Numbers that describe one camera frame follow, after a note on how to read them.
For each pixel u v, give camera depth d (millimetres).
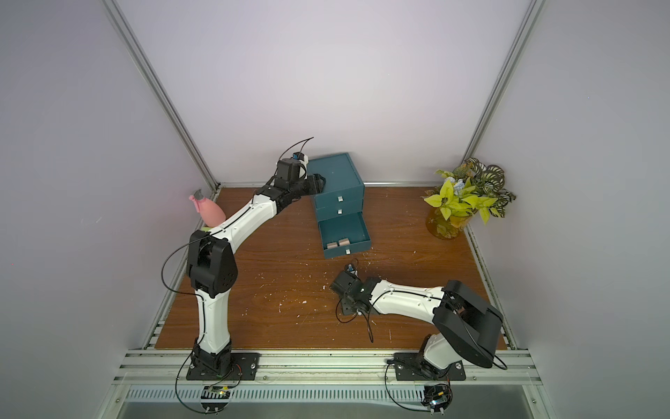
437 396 695
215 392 714
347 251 944
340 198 907
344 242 975
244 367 731
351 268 789
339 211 968
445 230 1003
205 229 1068
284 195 698
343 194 938
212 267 525
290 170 724
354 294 644
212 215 1030
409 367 724
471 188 857
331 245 964
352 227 1034
